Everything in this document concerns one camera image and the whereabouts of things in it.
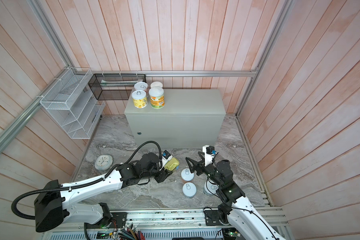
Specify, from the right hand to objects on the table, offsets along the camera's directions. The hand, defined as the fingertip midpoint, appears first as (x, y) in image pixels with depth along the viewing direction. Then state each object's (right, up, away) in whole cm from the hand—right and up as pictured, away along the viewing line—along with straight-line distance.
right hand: (193, 155), depth 75 cm
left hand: (-13, -9, +2) cm, 16 cm away
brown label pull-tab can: (-3, -13, +9) cm, 16 cm away
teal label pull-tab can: (+11, -18, +5) cm, 22 cm away
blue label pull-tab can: (-2, -19, +3) cm, 19 cm away
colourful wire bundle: (-27, -30, -15) cm, 43 cm away
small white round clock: (-54, -7, +17) cm, 57 cm away
